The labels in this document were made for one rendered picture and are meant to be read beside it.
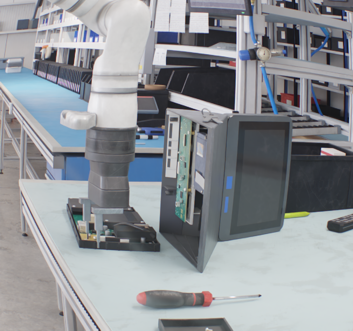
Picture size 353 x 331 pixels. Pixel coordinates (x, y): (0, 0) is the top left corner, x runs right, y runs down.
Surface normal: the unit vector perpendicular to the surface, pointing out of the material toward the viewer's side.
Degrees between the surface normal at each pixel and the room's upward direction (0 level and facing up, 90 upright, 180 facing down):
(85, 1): 113
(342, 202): 90
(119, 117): 90
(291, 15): 90
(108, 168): 99
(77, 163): 90
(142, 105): 32
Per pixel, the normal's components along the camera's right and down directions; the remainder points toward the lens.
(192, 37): -0.95, -0.01
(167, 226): -0.29, 0.13
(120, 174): 0.40, 0.35
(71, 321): 0.30, 0.16
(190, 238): 0.06, -0.99
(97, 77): -0.68, 0.07
